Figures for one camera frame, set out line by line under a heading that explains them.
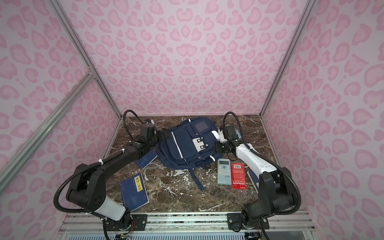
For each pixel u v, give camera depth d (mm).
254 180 851
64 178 753
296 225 723
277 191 433
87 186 441
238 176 881
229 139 678
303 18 727
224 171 885
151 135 703
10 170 508
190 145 969
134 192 823
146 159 927
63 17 716
